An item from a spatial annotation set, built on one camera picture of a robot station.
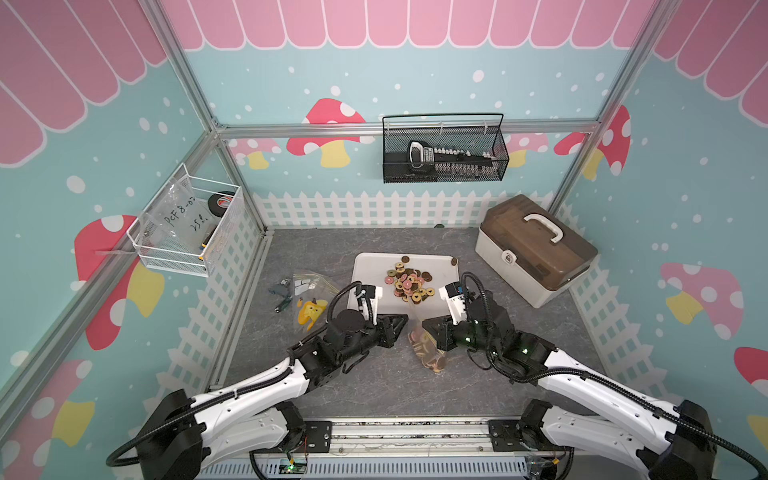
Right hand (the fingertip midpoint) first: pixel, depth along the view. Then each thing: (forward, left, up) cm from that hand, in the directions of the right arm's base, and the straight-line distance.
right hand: (422, 325), depth 73 cm
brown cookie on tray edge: (+34, -15, -18) cm, 42 cm away
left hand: (+1, +4, -1) cm, 4 cm away
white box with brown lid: (+23, -34, -1) cm, 41 cm away
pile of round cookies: (+24, +2, -17) cm, 30 cm away
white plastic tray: (+31, +15, -18) cm, 39 cm away
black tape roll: (+29, +54, +15) cm, 63 cm away
